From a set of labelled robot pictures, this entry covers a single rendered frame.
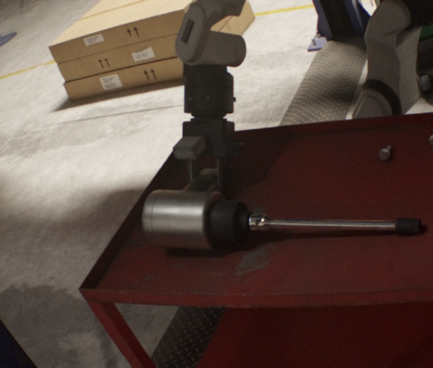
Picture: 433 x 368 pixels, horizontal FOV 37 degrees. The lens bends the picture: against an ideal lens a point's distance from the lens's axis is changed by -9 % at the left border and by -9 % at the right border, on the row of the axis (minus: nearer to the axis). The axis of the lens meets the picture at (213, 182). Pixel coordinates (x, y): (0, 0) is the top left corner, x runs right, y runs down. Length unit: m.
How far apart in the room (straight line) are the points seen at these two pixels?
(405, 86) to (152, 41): 2.48
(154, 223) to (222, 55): 0.32
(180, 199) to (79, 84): 3.51
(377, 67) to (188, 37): 0.78
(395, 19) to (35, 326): 1.84
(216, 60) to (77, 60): 3.30
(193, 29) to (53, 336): 1.68
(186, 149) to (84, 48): 3.27
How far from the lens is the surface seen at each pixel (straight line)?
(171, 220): 1.10
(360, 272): 0.98
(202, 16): 1.20
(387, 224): 1.02
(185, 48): 1.22
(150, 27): 4.10
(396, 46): 1.77
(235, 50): 1.26
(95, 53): 4.39
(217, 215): 1.08
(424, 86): 3.14
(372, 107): 1.90
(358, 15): 3.86
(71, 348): 2.54
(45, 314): 2.78
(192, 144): 1.18
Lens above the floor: 1.50
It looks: 30 degrees down
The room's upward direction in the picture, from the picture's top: 24 degrees counter-clockwise
